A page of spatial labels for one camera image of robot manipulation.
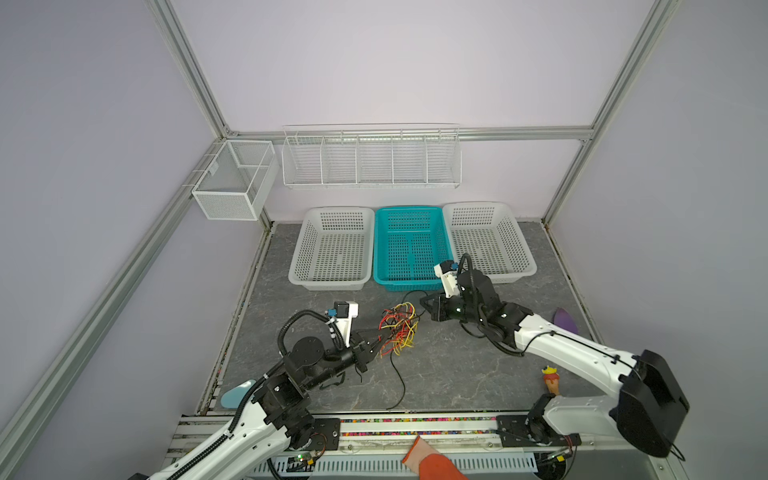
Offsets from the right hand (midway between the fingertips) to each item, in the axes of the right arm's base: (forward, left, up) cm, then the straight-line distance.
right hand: (420, 303), depth 79 cm
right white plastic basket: (+41, -31, -16) cm, 53 cm away
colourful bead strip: (-26, +2, -18) cm, 32 cm away
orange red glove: (-33, 0, -16) cm, 37 cm away
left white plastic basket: (+32, +30, -15) cm, 47 cm away
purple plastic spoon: (+4, -46, -17) cm, 49 cm away
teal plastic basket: (+36, +2, -17) cm, 40 cm away
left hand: (-12, +8, +6) cm, 16 cm away
